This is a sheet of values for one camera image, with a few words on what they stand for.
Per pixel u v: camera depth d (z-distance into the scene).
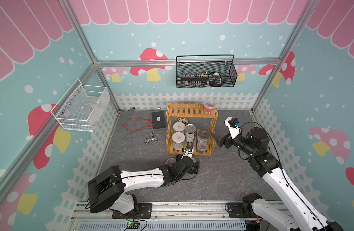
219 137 0.61
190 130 0.92
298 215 0.40
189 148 0.71
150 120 1.12
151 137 1.02
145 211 0.74
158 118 1.13
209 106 0.76
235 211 0.74
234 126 0.56
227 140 0.60
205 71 0.94
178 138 0.89
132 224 0.73
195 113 0.81
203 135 0.92
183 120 1.13
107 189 0.42
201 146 0.90
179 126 0.94
